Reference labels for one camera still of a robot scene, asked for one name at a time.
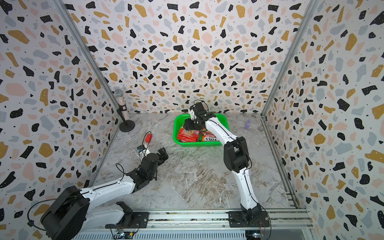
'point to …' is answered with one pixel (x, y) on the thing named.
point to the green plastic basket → (178, 123)
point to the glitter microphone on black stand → (128, 125)
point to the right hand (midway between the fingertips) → (186, 125)
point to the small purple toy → (247, 125)
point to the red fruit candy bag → (188, 135)
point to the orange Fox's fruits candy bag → (208, 136)
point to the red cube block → (148, 138)
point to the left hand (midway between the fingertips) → (161, 151)
